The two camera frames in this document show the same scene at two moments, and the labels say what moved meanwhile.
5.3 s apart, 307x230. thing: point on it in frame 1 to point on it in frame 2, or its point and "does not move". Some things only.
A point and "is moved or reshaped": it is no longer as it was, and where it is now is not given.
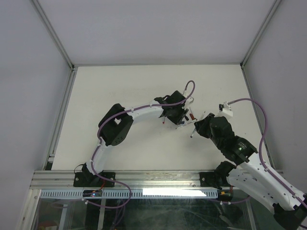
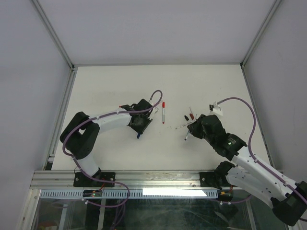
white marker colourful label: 201,119 is moved or reshaped
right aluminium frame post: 266,21 does not move
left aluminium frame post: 73,69 does not move
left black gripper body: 178,114 to 142,124
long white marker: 186,123 does not move
